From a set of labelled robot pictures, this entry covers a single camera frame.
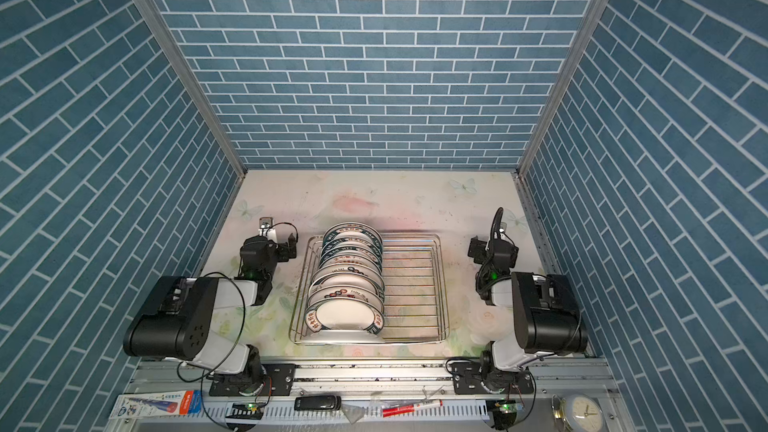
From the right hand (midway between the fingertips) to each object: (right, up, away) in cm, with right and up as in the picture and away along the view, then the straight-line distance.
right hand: (492, 236), depth 94 cm
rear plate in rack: (-43, +4, -10) cm, 44 cm away
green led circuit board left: (-67, -40, -22) cm, 81 cm away
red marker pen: (-30, -37, -25) cm, 54 cm away
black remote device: (-49, -35, -26) cm, 65 cm away
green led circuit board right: (-4, -39, -23) cm, 46 cm away
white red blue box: (-87, -36, -25) cm, 97 cm away
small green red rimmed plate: (-44, -16, -21) cm, 51 cm away
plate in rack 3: (-43, 0, -12) cm, 45 cm away
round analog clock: (+12, -36, -28) cm, 47 cm away
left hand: (-69, +1, 0) cm, 69 cm away
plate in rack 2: (-43, -2, -14) cm, 45 cm away
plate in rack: (-43, -5, -17) cm, 47 cm away
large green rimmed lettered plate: (-42, -8, -19) cm, 47 cm away
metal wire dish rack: (-25, -19, -8) cm, 32 cm away
